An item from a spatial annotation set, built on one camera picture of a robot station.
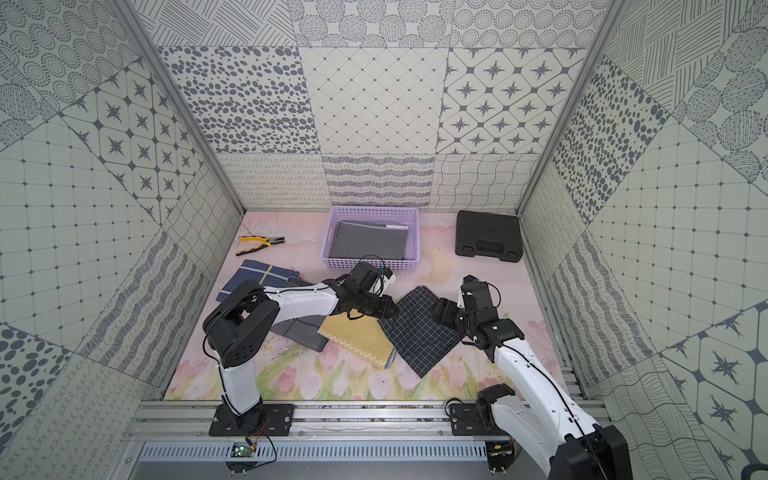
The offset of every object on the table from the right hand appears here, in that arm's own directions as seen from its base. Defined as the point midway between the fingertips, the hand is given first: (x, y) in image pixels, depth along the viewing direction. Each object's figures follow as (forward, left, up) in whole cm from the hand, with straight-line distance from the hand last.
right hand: (442, 315), depth 83 cm
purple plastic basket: (+43, +14, -4) cm, 46 cm away
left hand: (+4, +12, -4) cm, 13 cm away
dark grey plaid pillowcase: (-2, +41, -7) cm, 42 cm away
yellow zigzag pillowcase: (-4, +22, -6) cm, 23 cm away
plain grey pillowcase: (+34, +30, -7) cm, 45 cm away
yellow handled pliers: (+32, +62, -6) cm, 70 cm away
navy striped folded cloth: (+17, +58, -7) cm, 61 cm away
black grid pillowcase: (-3, +5, -9) cm, 11 cm away
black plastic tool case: (+35, -21, -5) cm, 41 cm away
